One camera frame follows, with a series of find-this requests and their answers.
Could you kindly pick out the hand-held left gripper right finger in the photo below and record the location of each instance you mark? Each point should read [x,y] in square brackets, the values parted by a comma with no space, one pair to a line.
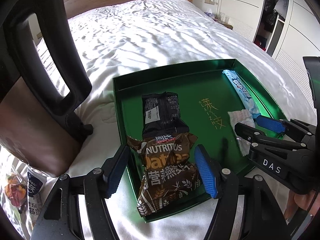
[205,172]

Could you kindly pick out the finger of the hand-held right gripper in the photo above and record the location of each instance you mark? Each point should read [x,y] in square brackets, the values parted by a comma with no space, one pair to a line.
[270,125]
[247,131]

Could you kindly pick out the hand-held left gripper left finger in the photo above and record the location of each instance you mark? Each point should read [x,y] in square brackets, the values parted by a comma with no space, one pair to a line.
[117,170]

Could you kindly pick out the small clear candy packet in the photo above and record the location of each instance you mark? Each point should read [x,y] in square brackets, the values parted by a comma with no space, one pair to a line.
[240,117]

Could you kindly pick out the brown oatmeal snack packet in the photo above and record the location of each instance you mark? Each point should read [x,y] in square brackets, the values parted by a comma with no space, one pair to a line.
[165,177]

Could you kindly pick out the light blue snack bar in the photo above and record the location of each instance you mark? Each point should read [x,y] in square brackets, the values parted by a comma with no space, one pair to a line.
[240,87]

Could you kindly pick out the green tray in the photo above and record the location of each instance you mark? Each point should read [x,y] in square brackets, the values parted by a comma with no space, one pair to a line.
[200,92]

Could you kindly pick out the small dark snack packet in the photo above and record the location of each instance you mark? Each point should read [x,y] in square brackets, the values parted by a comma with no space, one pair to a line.
[160,115]

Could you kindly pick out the white and blue cracker packet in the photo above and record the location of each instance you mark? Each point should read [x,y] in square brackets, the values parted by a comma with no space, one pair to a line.
[33,190]

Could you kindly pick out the clear packet of orange snacks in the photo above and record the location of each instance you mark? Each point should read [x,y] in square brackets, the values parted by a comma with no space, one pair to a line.
[15,190]

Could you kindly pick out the person's right hand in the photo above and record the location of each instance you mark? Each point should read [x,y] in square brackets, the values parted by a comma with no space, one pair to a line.
[300,202]

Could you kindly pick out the brown and black electric kettle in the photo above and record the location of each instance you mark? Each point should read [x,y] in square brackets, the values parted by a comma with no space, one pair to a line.
[30,130]

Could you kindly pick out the wooden nightstand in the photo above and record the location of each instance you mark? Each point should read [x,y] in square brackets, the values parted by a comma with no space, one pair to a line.
[226,25]

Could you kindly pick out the clear drinking glass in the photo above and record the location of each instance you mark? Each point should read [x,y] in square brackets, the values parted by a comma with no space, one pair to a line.
[222,17]

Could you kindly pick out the white wardrobe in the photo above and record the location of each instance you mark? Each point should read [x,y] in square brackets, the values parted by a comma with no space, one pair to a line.
[242,10]

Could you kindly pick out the blue tissue box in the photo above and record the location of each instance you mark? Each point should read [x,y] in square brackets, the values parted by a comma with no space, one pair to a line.
[209,13]

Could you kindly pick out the beige wall socket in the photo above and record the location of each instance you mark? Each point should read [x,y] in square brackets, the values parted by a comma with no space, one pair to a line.
[210,1]
[39,35]

